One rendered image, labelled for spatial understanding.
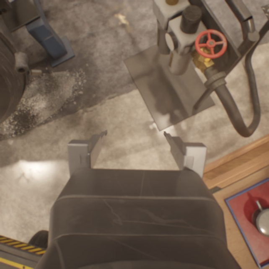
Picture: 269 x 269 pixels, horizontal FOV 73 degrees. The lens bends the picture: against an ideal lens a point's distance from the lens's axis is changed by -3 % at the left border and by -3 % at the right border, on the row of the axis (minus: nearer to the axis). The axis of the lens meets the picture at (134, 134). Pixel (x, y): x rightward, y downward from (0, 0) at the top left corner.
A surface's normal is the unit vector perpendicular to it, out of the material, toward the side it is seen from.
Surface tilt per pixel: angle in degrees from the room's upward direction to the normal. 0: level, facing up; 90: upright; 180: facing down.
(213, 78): 27
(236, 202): 0
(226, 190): 0
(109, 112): 0
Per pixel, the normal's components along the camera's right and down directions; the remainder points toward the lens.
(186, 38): -0.10, -0.12
